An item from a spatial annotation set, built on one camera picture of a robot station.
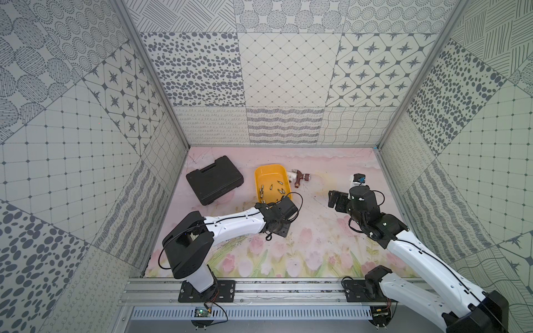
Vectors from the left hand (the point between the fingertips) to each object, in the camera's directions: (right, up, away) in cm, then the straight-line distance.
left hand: (284, 223), depth 85 cm
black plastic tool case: (-33, +17, +16) cm, 40 cm away
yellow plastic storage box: (-6, +15, +19) cm, 25 cm away
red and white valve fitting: (+9, +18, +21) cm, 29 cm away
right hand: (+22, +12, -5) cm, 25 cm away
